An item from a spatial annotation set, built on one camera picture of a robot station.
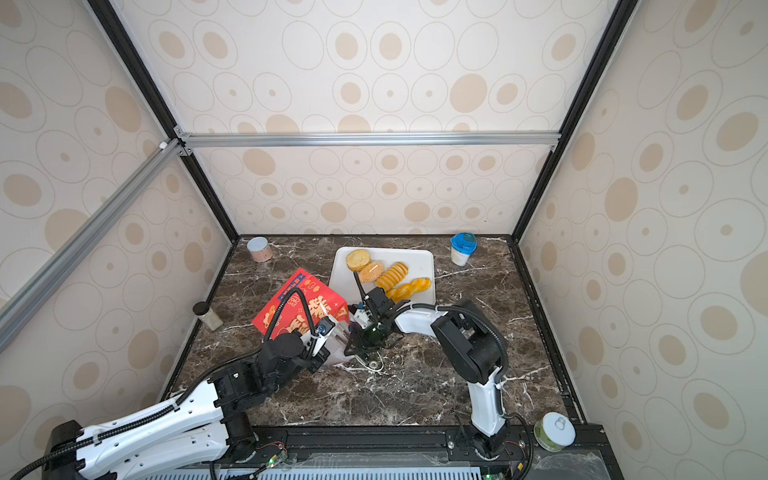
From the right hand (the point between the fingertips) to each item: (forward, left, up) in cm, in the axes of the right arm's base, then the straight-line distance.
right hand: (352, 352), depth 88 cm
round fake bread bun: (+33, 0, +4) cm, 33 cm away
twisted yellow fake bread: (+20, -16, +1) cm, 26 cm away
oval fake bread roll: (+27, -5, +4) cm, 28 cm away
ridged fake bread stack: (+26, -13, +2) cm, 29 cm away
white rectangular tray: (+34, -23, -1) cm, 41 cm away
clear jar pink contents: (+38, +36, +5) cm, 53 cm away
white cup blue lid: (+36, -37, +7) cm, 52 cm away
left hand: (-2, +2, +17) cm, 17 cm away
